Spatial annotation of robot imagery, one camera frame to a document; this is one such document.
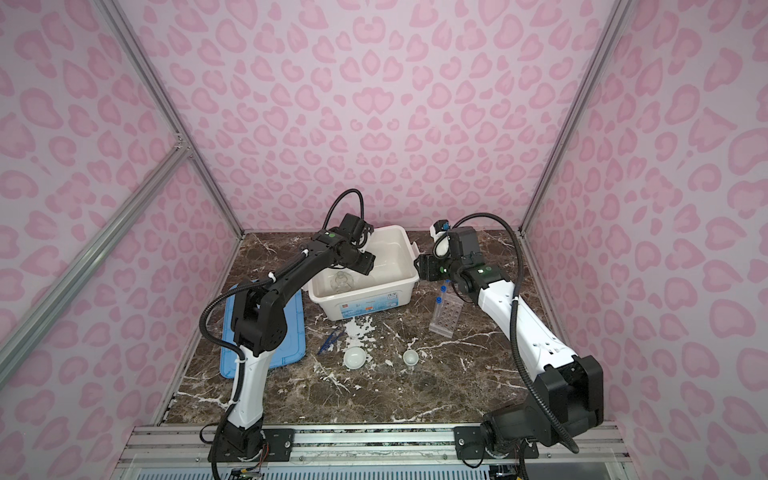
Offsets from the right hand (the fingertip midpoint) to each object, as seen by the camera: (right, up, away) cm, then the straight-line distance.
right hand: (426, 258), depth 81 cm
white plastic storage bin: (-24, -10, +1) cm, 26 cm away
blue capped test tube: (+6, -14, +21) cm, 26 cm away
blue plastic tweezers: (-29, -25, +10) cm, 39 cm away
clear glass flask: (-26, -8, +18) cm, 33 cm away
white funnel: (-20, -29, +5) cm, 35 cm away
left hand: (-17, 0, +15) cm, 23 cm away
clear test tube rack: (+8, -19, +14) cm, 25 cm away
